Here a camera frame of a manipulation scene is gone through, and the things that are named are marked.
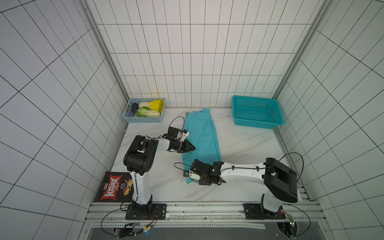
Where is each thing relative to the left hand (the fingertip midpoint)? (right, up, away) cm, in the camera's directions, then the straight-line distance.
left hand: (192, 150), depth 94 cm
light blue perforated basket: (-28, +32, +16) cm, 45 cm away
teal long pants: (+7, +8, +7) cm, 13 cm away
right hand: (+3, -12, -10) cm, 16 cm away
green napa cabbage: (-34, +26, +13) cm, 45 cm away
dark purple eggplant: (-46, +30, +21) cm, 59 cm away
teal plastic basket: (+51, +25, +23) cm, 62 cm away
